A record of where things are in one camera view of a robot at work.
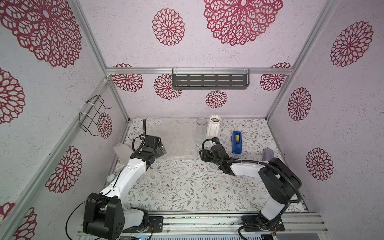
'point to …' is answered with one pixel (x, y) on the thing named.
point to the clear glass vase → (201, 130)
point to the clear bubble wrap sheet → (179, 136)
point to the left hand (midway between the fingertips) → (155, 151)
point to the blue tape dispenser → (236, 142)
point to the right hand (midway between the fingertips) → (202, 151)
